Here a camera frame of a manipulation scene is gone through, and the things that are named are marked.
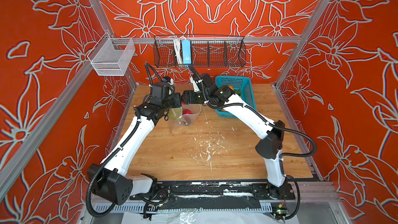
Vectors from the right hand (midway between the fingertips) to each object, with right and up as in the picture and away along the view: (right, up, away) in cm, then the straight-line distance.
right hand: (183, 97), depth 77 cm
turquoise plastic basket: (+41, +9, +37) cm, 56 cm away
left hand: (-2, +1, -1) cm, 3 cm away
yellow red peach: (+32, +8, +36) cm, 49 cm away
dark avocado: (0, -16, +13) cm, 20 cm away
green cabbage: (-6, -9, +13) cm, 17 cm away
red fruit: (0, -9, +19) cm, 21 cm away
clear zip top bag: (0, -12, +20) cm, 23 cm away
